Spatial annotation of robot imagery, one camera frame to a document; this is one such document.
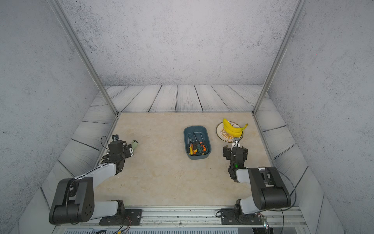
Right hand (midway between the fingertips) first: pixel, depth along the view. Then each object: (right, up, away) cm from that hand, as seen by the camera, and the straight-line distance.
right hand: (236, 145), depth 92 cm
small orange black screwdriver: (-20, -2, +2) cm, 20 cm away
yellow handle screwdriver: (-28, -3, +2) cm, 29 cm away
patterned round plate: (-6, +6, +15) cm, 17 cm away
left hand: (-70, -1, 0) cm, 70 cm away
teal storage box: (-23, +9, +15) cm, 29 cm away
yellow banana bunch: (+3, +8, +12) cm, 14 cm away
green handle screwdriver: (-23, -2, +1) cm, 23 cm away
